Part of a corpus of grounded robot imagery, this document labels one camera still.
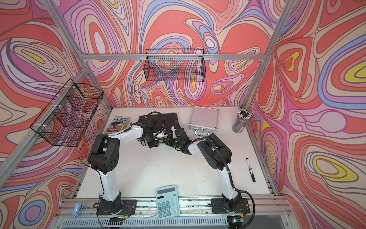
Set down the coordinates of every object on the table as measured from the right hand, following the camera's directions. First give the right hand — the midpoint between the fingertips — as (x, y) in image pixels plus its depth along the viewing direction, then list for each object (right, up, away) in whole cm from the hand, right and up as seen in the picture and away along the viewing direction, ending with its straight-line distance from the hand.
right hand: (163, 143), depth 96 cm
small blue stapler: (-40, -29, -26) cm, 56 cm away
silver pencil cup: (+52, +13, 0) cm, 54 cm away
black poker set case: (+2, +15, -10) cm, 18 cm away
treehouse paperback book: (-36, +13, +9) cm, 39 cm away
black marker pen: (+55, -15, -11) cm, 58 cm away
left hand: (-5, 0, +1) cm, 5 cm away
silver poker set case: (+29, +15, +9) cm, 34 cm away
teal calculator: (+5, -27, -23) cm, 36 cm away
